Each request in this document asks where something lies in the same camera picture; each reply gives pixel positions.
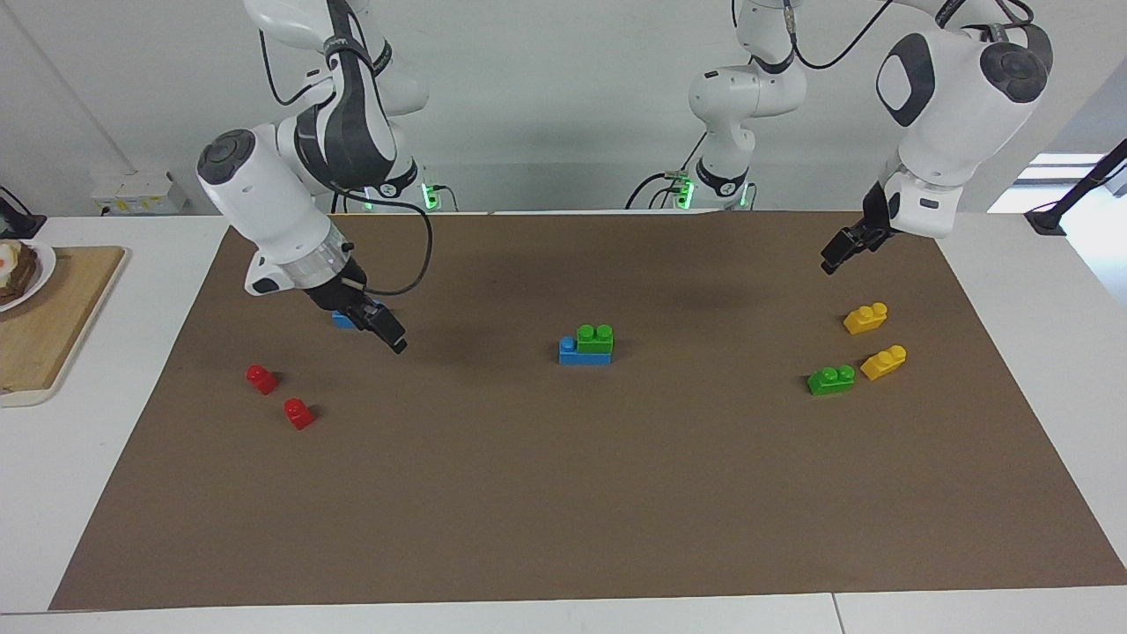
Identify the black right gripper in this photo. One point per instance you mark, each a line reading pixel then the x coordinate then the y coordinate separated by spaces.
pixel 339 291

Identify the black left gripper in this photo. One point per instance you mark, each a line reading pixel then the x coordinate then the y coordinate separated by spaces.
pixel 878 224

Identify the blue three-stud toy brick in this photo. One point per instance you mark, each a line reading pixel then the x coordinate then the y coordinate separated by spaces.
pixel 581 357
pixel 342 320

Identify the green two-stud toy brick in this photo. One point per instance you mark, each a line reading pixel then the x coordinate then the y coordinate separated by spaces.
pixel 830 380
pixel 596 340

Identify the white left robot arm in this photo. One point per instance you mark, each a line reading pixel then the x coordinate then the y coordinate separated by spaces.
pixel 960 106

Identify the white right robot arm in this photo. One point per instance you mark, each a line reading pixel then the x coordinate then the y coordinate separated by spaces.
pixel 264 202

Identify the yellow two-stud toy brick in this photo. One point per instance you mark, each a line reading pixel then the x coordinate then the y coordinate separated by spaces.
pixel 883 363
pixel 865 319

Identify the red small toy brick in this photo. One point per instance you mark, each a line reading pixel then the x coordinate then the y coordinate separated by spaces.
pixel 261 379
pixel 298 414

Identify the brown table mat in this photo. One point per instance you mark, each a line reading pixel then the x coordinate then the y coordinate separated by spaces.
pixel 572 484

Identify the white socket box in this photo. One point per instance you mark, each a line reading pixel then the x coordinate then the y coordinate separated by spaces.
pixel 136 194

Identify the wooden cutting board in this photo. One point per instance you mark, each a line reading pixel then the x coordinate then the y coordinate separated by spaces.
pixel 62 317

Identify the white plate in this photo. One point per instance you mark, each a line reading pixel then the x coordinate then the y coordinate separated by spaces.
pixel 44 269

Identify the brown sandwich food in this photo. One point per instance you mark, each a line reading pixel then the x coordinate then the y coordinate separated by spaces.
pixel 16 271

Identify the black camera stand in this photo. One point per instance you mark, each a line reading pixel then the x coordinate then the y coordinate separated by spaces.
pixel 1079 189

